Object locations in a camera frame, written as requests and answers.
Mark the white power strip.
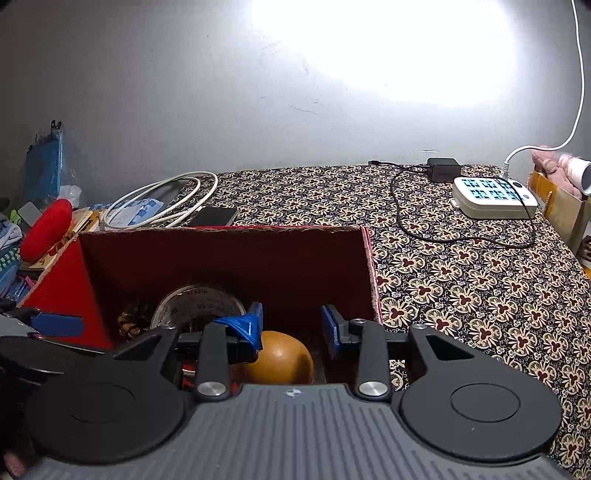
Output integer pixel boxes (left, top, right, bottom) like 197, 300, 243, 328
451, 176, 540, 219

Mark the striped cloth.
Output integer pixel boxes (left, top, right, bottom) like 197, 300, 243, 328
0, 217, 25, 297

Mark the red oval case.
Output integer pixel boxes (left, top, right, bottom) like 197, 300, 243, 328
19, 199, 74, 263

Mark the black charger adapter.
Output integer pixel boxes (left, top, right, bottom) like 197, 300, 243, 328
427, 158, 461, 182

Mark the brown gourd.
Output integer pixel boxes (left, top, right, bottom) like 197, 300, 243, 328
232, 331, 315, 385

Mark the white cup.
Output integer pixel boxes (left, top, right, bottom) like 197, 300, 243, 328
558, 154, 591, 193

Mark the blue plastic package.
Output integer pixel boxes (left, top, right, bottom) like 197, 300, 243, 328
25, 121, 68, 200

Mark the black power cord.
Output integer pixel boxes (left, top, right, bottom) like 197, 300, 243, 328
390, 166, 537, 251

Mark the coiled white cable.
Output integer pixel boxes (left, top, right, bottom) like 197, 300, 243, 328
100, 171, 219, 230

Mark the person's left hand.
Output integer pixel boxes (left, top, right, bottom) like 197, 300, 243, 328
0, 450, 29, 480

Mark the black smartphone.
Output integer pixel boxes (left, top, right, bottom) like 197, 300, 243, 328
188, 206, 239, 227

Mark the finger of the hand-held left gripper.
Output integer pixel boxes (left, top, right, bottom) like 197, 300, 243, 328
28, 311, 85, 339

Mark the thin black charger cable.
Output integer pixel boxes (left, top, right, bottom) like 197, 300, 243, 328
368, 160, 430, 172

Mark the blue and white packet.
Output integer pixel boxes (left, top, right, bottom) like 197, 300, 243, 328
107, 198, 161, 228

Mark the floral patterned tablecloth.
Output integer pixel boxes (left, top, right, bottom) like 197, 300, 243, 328
182, 162, 591, 478

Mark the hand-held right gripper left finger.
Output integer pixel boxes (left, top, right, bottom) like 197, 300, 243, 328
113, 302, 266, 401

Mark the pink plush toy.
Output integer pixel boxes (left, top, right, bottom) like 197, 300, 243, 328
531, 147, 568, 177

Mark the red cardboard box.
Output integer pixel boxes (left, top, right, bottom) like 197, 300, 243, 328
17, 225, 384, 385

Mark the beige paper gift bag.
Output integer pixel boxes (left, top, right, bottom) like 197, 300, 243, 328
529, 171, 591, 259

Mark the pine cone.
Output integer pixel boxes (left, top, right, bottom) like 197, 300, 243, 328
117, 299, 154, 341

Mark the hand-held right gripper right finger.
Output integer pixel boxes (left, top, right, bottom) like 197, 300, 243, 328
321, 305, 476, 401

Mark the white power cable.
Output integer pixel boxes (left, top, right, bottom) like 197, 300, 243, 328
501, 0, 583, 180

